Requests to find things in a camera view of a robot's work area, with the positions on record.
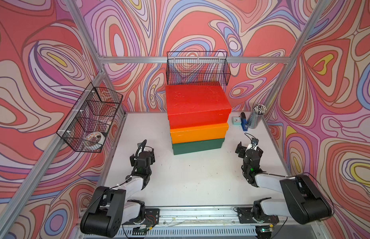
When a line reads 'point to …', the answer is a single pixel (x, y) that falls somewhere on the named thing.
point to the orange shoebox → (199, 133)
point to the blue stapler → (243, 121)
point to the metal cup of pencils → (258, 110)
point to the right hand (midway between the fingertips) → (248, 147)
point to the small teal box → (236, 120)
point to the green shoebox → (197, 146)
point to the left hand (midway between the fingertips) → (143, 152)
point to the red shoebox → (191, 105)
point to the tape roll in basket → (94, 140)
